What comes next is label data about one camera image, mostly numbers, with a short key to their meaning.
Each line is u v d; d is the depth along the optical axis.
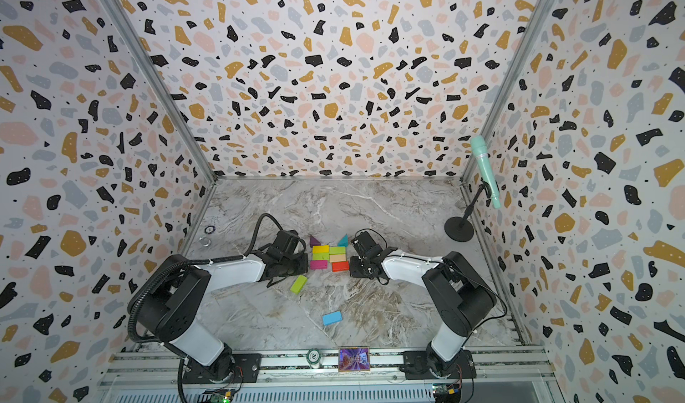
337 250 0.99
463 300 0.47
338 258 0.95
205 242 0.98
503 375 0.74
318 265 0.94
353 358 0.75
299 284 0.90
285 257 0.75
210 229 1.03
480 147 0.83
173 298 0.45
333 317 0.83
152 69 0.85
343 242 1.00
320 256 0.95
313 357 0.70
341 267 0.95
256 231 0.70
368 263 0.71
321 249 0.97
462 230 1.03
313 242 0.97
